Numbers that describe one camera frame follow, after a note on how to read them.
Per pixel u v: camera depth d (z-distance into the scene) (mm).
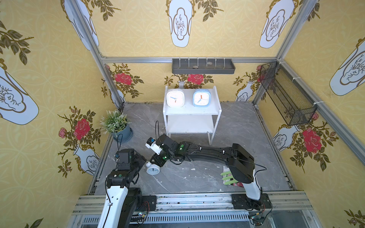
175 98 702
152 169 803
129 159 595
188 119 896
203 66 926
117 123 839
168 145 616
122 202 494
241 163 482
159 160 698
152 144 700
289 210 774
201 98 703
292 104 837
